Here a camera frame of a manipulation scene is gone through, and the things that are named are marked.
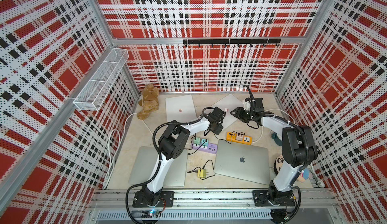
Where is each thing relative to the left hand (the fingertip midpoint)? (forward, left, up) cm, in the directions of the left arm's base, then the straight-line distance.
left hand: (219, 127), depth 100 cm
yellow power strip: (-10, -6, +5) cm, 13 cm away
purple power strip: (-16, +6, +2) cm, 17 cm away
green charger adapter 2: (-14, +9, +6) cm, 18 cm away
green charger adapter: (-13, +14, +7) cm, 21 cm away
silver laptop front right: (-21, -16, -4) cm, 27 cm away
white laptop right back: (+23, -9, -1) cm, 24 cm away
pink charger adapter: (-10, -11, +6) cm, 17 cm away
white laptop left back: (+16, +28, +1) cm, 32 cm away
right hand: (+5, -10, +10) cm, 15 cm away
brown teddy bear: (+14, +47, +11) cm, 50 cm away
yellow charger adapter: (-30, +12, +2) cm, 32 cm away
